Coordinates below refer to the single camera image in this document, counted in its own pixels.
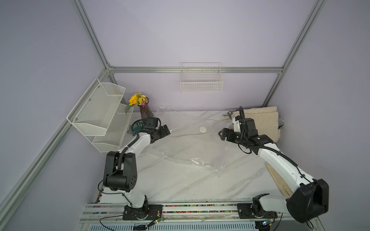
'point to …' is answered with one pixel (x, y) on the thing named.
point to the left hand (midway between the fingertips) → (163, 134)
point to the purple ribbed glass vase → (145, 111)
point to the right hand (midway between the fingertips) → (226, 136)
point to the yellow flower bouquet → (137, 99)
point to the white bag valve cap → (203, 129)
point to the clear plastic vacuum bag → (194, 138)
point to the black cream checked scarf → (281, 122)
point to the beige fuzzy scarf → (266, 120)
